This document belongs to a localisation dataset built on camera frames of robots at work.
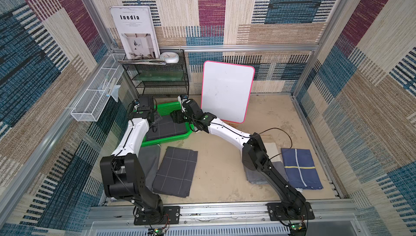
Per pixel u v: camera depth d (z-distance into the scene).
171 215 0.73
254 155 0.61
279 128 0.61
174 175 0.85
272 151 0.65
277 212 0.73
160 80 0.94
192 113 0.72
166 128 1.00
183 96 0.81
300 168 0.86
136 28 0.78
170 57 0.89
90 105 0.91
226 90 0.93
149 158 0.91
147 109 0.67
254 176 0.83
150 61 0.81
